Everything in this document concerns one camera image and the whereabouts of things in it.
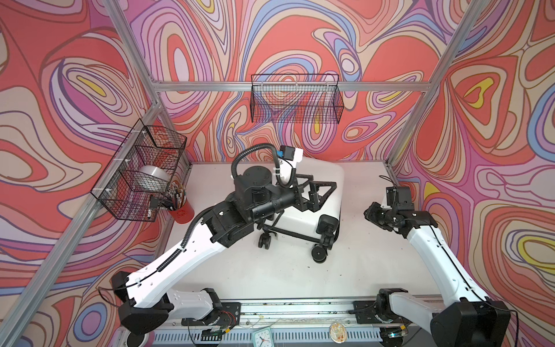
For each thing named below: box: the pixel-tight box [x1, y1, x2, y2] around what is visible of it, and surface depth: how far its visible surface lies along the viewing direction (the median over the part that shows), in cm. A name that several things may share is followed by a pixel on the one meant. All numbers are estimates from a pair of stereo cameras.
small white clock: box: [252, 326, 275, 347], surface depth 69 cm
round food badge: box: [329, 322, 348, 344], surface depth 71 cm
